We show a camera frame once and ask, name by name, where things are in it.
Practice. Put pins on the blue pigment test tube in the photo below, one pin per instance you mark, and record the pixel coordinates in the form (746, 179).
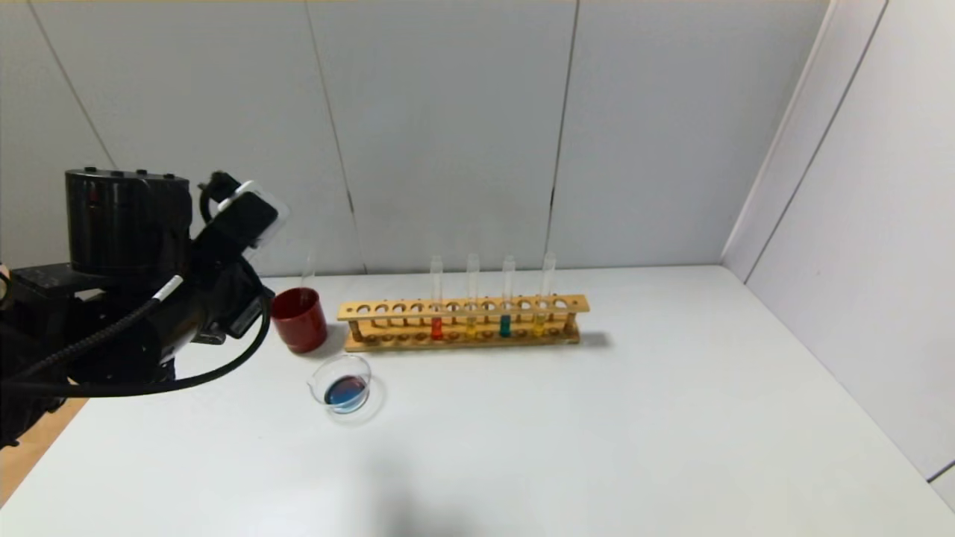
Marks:
(505, 326)

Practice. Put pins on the red pigment test tube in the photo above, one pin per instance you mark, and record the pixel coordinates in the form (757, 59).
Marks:
(308, 268)
(436, 329)

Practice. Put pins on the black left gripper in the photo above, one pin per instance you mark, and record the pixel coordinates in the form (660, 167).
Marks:
(244, 316)

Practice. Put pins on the yellow pigment test tube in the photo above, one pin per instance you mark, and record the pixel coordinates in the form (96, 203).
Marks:
(471, 327)
(539, 324)

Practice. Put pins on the orange and black left arm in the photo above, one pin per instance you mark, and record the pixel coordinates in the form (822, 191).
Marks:
(112, 224)

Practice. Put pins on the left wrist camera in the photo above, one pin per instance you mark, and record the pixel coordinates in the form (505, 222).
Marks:
(250, 216)

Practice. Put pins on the clear glass beaker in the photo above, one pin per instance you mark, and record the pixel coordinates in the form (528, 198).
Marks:
(373, 406)

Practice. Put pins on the wooden test tube rack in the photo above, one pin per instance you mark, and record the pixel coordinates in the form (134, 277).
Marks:
(477, 344)

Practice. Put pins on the dark red cup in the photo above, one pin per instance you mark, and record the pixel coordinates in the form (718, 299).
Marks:
(300, 324)

